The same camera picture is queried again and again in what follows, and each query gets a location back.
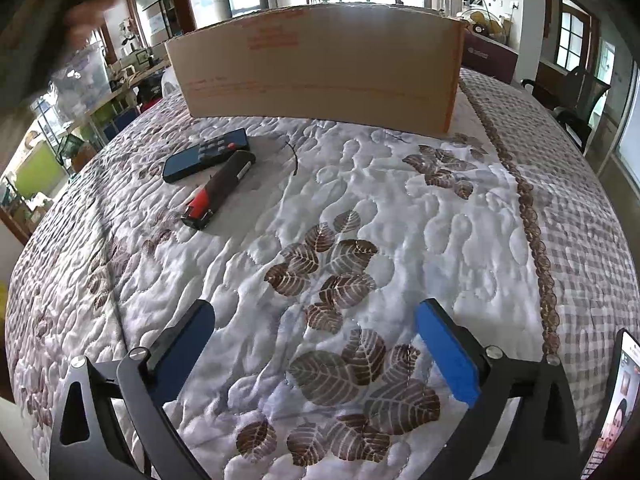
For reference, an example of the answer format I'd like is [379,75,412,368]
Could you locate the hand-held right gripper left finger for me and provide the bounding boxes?
[49,299,217,480]

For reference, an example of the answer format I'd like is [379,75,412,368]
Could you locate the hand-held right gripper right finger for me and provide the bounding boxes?
[415,298,582,480]

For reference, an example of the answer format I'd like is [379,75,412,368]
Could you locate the black and red hair clipper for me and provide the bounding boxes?
[181,150,257,231]

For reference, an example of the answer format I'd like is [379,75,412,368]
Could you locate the brown cardboard box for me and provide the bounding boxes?
[165,2,468,138]

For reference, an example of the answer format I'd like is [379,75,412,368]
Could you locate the dark remote control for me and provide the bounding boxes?
[162,128,250,184]

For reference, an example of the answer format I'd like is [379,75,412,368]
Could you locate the person's left hand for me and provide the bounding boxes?
[65,0,146,51]

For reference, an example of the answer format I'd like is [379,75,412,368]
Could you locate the white covered chair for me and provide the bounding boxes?
[161,67,184,100]

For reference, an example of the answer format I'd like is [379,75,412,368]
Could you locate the clear plastic storage bin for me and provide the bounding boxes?
[50,42,112,116]

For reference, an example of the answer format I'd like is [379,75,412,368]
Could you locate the smartphone with lit screen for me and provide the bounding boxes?
[580,329,640,480]

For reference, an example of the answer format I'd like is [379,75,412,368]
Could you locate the dark thread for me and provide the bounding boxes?
[281,140,300,177]

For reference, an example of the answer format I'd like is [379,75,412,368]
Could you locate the black office chair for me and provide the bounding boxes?
[520,65,612,156]

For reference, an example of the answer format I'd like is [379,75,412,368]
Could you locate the whiteboard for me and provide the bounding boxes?
[615,60,640,181]

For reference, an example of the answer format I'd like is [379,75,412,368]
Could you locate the purple box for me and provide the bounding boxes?
[460,27,519,86]

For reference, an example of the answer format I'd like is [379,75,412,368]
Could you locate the standing electric fan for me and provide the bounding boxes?
[459,7,501,38]

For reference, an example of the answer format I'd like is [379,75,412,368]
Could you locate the wooden door with glass panes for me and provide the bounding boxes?
[545,0,603,73]

